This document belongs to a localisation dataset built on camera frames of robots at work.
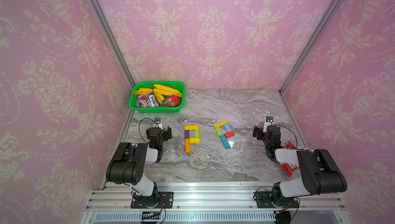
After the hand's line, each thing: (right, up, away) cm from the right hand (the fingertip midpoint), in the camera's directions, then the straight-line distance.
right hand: (261, 126), depth 94 cm
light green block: (-39, -5, +3) cm, 40 cm away
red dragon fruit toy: (-57, +15, +12) cm, 60 cm away
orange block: (-45, -12, -1) cm, 46 cm away
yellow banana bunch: (-66, +23, +16) cm, 72 cm away
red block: (-18, -6, +4) cm, 20 cm away
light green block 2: (-25, -4, +4) cm, 26 cm away
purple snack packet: (-73, +16, +12) cm, 76 cm away
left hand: (-62, -1, +2) cm, 62 cm away
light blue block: (-19, -2, +6) cm, 20 cm away
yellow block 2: (-23, 0, +9) cm, 25 cm away
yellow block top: (-43, -2, +6) cm, 44 cm away
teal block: (-22, -10, +2) cm, 24 cm away
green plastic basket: (-53, +27, +22) cm, 64 cm away
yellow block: (-41, -9, +1) cm, 42 cm away
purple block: (-46, -6, +4) cm, 46 cm away
